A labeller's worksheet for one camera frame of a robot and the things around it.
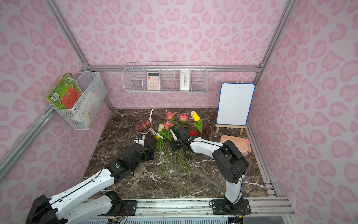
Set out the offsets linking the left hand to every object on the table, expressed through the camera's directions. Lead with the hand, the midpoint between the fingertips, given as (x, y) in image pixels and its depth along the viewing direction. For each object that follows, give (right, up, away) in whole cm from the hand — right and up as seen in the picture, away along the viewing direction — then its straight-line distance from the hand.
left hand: (148, 145), depth 81 cm
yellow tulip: (+27, +16, -6) cm, 32 cm away
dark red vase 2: (+35, +8, +4) cm, 36 cm away
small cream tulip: (+4, +10, +19) cm, 22 cm away
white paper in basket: (-37, +22, +3) cm, 43 cm away
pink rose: (+10, +18, +28) cm, 35 cm away
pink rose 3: (+9, +11, +18) cm, 23 cm away
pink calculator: (0, +40, +12) cm, 41 cm away
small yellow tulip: (+2, +3, +16) cm, 17 cm away
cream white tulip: (+25, +19, -4) cm, 32 cm away
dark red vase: (-5, +11, +7) cm, 14 cm away
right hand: (+13, -1, +11) cm, 17 cm away
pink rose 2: (+21, +17, +26) cm, 37 cm away
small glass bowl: (-10, +36, +12) cm, 40 cm away
